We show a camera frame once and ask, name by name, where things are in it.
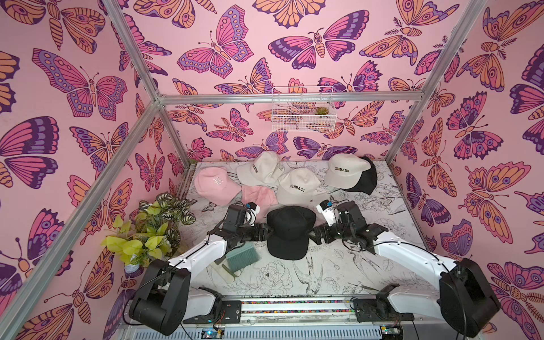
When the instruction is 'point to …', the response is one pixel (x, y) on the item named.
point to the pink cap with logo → (214, 184)
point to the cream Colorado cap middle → (297, 187)
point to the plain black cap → (288, 229)
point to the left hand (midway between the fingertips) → (269, 229)
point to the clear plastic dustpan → (221, 275)
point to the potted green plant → (153, 234)
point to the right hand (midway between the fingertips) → (315, 227)
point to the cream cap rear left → (264, 168)
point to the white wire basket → (304, 109)
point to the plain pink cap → (262, 196)
